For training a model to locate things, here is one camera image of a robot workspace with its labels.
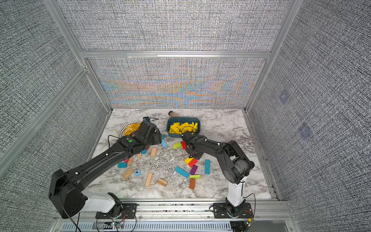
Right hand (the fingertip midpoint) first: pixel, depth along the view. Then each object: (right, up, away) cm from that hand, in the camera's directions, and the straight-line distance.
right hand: (191, 149), depth 95 cm
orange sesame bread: (-41, +14, +4) cm, 43 cm away
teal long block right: (+10, -10, -5) cm, 15 cm away
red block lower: (+1, -7, -5) cm, 9 cm away
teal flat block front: (-6, -12, -9) cm, 16 cm away
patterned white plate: (-41, +14, +3) cm, 43 cm away
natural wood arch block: (-17, -16, -13) cm, 27 cm away
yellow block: (-10, +14, +6) cm, 18 cm away
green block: (-9, +2, +3) cm, 10 cm away
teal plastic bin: (-6, +20, +15) cm, 26 cm away
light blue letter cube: (-32, -12, -9) cm, 35 cm away
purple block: (+1, -11, -7) cm, 13 cm away
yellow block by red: (-2, -6, -5) cm, 8 cm away
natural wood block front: (-25, -14, -11) cm, 31 cm away
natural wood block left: (-37, -12, -11) cm, 40 cm away
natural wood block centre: (-24, -1, -3) cm, 24 cm away
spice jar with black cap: (-13, +24, +19) cm, 33 cm away
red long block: (-4, +2, +4) cm, 6 cm away
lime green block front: (+2, -14, -11) cm, 18 cm away
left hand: (-18, +11, -14) cm, 25 cm away
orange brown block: (0, -17, -14) cm, 22 cm away
